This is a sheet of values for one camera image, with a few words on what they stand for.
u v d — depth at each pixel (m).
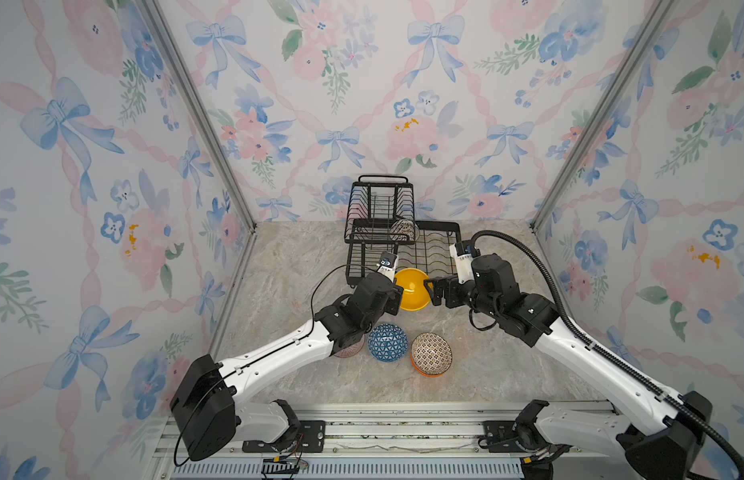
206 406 0.40
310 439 0.74
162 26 0.71
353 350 0.88
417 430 0.75
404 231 0.85
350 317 0.57
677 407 0.39
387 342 0.88
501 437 0.73
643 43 0.73
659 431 0.39
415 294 0.76
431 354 0.86
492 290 0.54
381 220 1.14
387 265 0.64
